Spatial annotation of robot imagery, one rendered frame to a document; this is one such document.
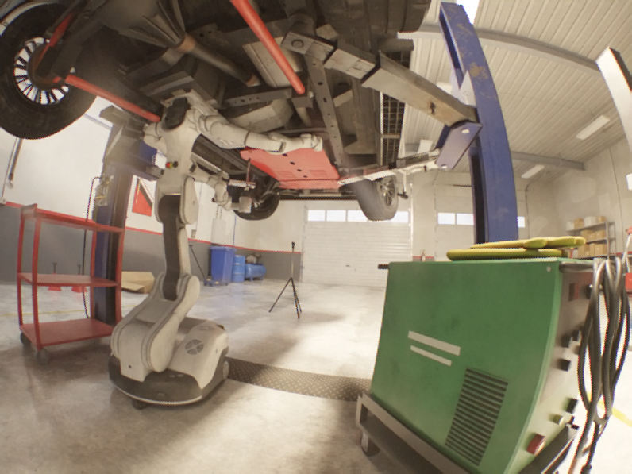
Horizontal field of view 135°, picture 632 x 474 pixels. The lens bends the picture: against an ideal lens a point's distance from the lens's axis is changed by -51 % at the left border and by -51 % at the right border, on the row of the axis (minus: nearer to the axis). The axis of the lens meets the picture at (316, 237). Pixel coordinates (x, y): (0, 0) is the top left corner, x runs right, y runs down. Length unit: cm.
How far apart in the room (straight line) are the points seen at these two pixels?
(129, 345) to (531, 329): 129
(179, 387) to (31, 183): 432
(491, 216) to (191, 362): 166
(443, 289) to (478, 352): 19
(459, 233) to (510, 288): 1038
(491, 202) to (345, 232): 921
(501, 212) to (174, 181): 171
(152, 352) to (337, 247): 969
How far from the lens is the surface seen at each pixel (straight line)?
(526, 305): 56
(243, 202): 209
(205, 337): 136
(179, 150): 143
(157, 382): 124
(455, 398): 69
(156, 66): 159
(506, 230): 158
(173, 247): 143
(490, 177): 161
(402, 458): 92
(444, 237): 1075
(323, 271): 1055
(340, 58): 107
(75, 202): 535
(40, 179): 510
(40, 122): 164
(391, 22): 72
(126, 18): 113
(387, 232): 1044
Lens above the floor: 73
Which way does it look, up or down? 6 degrees up
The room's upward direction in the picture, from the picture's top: 3 degrees clockwise
